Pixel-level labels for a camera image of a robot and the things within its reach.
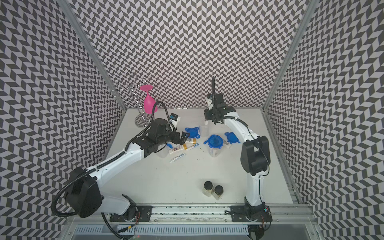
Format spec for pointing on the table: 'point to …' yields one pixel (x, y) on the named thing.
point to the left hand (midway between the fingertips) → (182, 132)
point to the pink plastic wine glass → (149, 102)
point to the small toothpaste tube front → (177, 157)
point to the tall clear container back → (205, 130)
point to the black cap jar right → (218, 192)
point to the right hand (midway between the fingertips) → (207, 115)
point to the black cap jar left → (208, 188)
